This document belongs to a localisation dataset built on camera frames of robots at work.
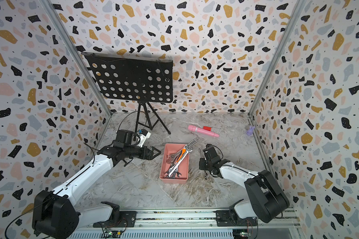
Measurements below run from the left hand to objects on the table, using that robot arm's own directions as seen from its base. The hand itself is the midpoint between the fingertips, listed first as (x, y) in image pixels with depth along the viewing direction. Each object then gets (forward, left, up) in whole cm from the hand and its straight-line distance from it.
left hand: (156, 151), depth 80 cm
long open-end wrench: (-6, -10, -16) cm, 20 cm away
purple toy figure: (+22, -61, -11) cm, 66 cm away
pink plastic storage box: (+10, -6, -14) cm, 18 cm away
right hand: (0, -26, -15) cm, 30 cm away
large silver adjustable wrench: (+4, -8, -15) cm, 17 cm away
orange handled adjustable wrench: (+7, -16, -9) cm, 20 cm away
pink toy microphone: (+26, -28, -16) cm, 42 cm away
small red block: (+29, -32, -16) cm, 46 cm away
